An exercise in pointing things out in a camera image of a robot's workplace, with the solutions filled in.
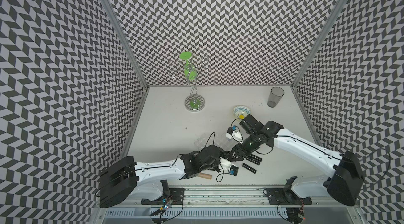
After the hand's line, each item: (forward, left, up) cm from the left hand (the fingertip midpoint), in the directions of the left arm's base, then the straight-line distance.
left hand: (227, 151), depth 78 cm
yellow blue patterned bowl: (+29, -12, -7) cm, 32 cm away
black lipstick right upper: (0, -16, -9) cm, 19 cm away
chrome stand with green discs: (+37, +20, -8) cm, 43 cm away
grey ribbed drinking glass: (+34, -32, +3) cm, 47 cm away
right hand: (-5, -3, +3) cm, 7 cm away
